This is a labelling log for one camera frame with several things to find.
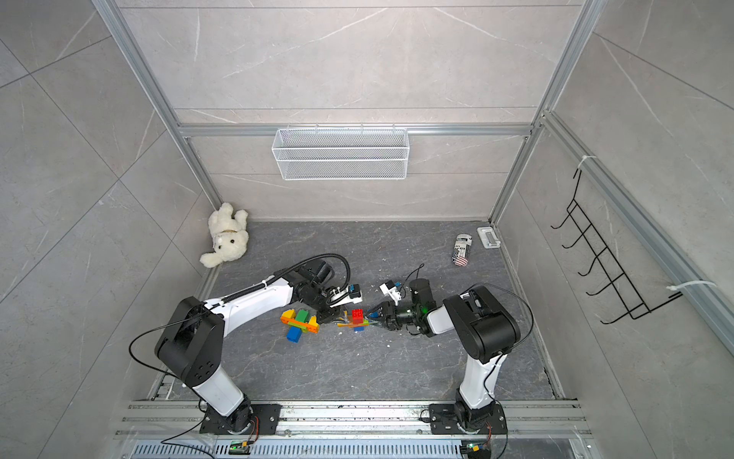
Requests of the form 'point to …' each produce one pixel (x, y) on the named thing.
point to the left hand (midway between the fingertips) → (347, 311)
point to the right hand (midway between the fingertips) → (371, 321)
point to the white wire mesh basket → (340, 154)
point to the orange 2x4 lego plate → (309, 327)
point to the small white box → (488, 237)
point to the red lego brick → (357, 316)
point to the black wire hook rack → (636, 308)
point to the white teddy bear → (228, 233)
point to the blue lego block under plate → (359, 329)
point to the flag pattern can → (462, 249)
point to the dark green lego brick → (303, 316)
